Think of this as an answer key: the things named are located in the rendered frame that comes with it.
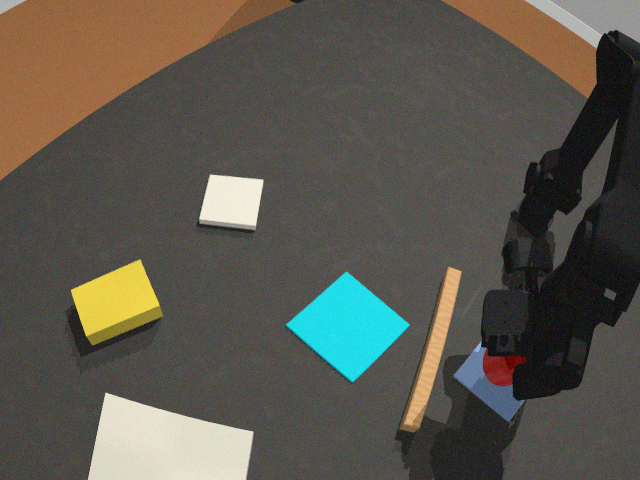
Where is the beige flat block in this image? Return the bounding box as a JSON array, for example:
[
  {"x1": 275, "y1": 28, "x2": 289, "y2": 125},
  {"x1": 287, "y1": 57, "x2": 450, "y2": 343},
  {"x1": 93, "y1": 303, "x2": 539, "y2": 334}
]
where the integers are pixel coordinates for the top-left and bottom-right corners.
[{"x1": 88, "y1": 393, "x2": 254, "y2": 480}]

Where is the white flat square tile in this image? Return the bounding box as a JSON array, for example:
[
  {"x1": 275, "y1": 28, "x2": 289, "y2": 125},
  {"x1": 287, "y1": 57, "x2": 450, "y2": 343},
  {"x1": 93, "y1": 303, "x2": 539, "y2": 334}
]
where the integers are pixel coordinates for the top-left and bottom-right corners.
[{"x1": 199, "y1": 174, "x2": 263, "y2": 230}]

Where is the red translucent cup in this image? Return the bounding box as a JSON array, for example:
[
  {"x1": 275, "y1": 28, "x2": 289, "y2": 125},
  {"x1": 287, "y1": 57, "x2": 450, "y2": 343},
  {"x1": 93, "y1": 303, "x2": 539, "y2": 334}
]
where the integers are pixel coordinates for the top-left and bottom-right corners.
[{"x1": 482, "y1": 348, "x2": 527, "y2": 387}]

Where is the tan curved wooden bar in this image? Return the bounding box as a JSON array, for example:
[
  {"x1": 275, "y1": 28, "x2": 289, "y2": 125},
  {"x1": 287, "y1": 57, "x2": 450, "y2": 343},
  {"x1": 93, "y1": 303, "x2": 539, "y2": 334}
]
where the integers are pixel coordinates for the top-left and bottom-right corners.
[{"x1": 399, "y1": 267, "x2": 462, "y2": 432}]

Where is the yellow rectangular block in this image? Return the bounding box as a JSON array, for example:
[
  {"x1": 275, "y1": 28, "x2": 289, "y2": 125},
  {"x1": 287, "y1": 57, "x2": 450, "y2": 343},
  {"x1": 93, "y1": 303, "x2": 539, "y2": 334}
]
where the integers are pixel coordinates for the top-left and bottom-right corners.
[{"x1": 71, "y1": 260, "x2": 163, "y2": 346}]

